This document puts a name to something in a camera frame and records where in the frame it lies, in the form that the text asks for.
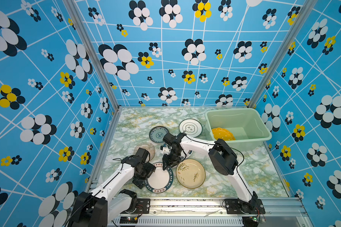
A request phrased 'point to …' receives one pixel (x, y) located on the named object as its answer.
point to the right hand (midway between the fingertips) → (166, 168)
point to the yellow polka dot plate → (219, 133)
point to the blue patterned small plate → (157, 133)
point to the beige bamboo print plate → (190, 173)
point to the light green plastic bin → (243, 128)
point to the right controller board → (250, 221)
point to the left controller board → (128, 220)
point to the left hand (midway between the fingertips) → (153, 174)
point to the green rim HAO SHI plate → (160, 181)
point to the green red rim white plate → (187, 152)
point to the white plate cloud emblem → (192, 127)
